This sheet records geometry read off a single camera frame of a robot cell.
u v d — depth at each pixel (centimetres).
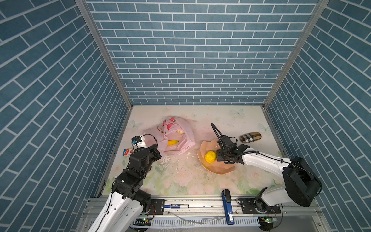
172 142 97
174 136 101
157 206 74
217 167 85
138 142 62
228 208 71
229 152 67
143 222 72
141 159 52
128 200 48
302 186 43
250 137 98
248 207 74
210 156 85
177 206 74
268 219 71
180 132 99
